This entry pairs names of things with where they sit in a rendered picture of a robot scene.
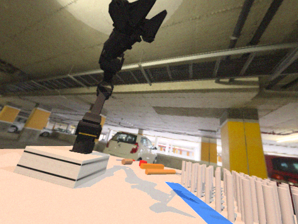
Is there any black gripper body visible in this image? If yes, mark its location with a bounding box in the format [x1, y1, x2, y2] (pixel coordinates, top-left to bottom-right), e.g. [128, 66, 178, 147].
[108, 0, 155, 51]

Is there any yellow flat bar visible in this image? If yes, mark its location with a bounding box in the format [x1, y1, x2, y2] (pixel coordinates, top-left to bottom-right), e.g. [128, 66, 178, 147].
[140, 164, 164, 170]

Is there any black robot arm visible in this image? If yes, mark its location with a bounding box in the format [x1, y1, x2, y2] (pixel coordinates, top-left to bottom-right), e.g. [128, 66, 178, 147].
[69, 31, 125, 154]

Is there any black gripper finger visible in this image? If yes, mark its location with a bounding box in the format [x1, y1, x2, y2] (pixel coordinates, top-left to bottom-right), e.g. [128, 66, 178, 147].
[144, 10, 167, 38]
[119, 0, 156, 30]

